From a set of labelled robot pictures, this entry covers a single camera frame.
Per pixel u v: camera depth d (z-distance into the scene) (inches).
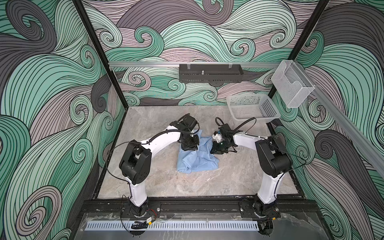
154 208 28.9
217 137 36.1
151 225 27.4
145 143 19.8
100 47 33.8
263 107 46.3
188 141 29.1
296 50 33.9
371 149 20.3
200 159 35.2
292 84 31.1
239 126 27.3
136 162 18.5
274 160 19.8
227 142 28.9
